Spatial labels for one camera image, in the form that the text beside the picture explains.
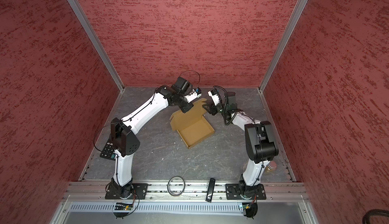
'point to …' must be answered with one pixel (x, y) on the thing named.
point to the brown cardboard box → (192, 126)
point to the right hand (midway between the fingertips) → (204, 106)
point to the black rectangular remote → (210, 191)
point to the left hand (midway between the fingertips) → (188, 107)
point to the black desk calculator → (108, 151)
